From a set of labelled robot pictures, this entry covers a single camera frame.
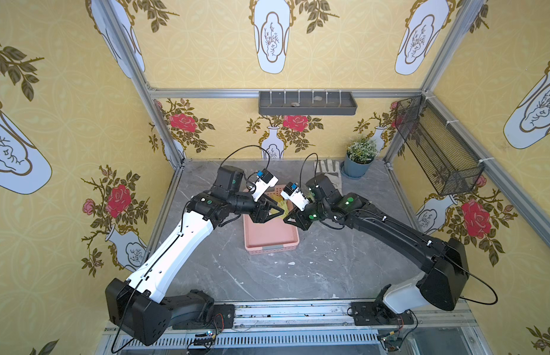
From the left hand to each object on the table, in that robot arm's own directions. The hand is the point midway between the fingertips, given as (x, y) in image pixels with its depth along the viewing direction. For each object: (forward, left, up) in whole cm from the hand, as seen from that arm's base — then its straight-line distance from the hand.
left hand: (281, 208), depth 70 cm
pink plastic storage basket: (+4, +1, -27) cm, 27 cm away
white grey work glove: (+41, -29, -26) cm, 56 cm away
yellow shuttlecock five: (+2, -1, 0) cm, 2 cm away
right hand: (-1, -2, -7) cm, 8 cm away
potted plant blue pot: (+35, -38, -13) cm, 53 cm away
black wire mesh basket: (+18, -64, 0) cm, 67 cm away
